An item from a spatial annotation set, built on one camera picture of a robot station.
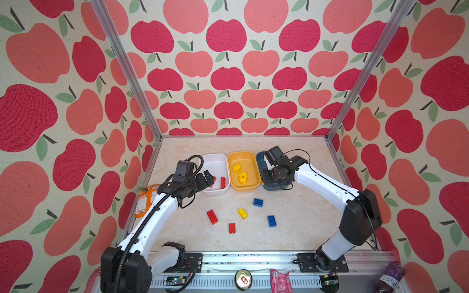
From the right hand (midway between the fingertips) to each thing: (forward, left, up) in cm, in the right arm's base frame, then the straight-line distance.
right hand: (269, 177), depth 86 cm
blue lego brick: (-8, +4, -12) cm, 15 cm away
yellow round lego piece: (+5, +13, -10) cm, 17 cm away
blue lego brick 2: (-17, -2, -11) cm, 21 cm away
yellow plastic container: (+10, +12, -11) cm, 19 cm away
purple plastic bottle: (-33, -47, -9) cm, 59 cm away
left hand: (-7, +27, +3) cm, 28 cm away
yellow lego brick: (-15, +12, -11) cm, 22 cm away
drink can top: (-42, +9, -2) cm, 43 cm away
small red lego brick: (-22, +16, -12) cm, 29 cm away
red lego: (0, +23, -10) cm, 25 cm away
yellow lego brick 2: (+11, +17, -10) cm, 22 cm away
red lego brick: (+4, +29, -13) cm, 32 cm away
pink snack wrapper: (-40, -5, -12) cm, 42 cm away
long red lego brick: (-18, +26, -12) cm, 33 cm away
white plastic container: (+14, +28, -12) cm, 34 cm away
